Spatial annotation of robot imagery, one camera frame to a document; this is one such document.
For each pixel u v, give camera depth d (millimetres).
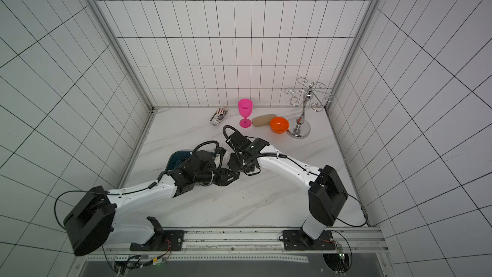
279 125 1069
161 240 673
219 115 1111
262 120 1099
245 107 1039
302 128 1097
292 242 711
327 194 426
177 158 926
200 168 637
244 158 575
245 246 726
